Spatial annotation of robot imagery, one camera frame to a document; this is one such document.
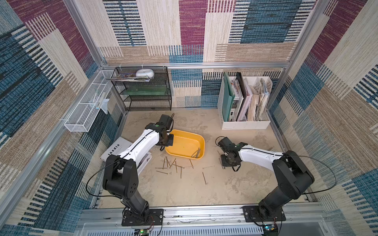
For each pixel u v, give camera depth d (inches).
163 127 25.1
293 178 17.8
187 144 38.6
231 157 26.7
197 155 37.1
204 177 34.1
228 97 33.9
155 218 28.6
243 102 35.1
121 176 17.7
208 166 36.5
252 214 28.8
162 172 34.9
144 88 41.7
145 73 35.3
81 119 36.0
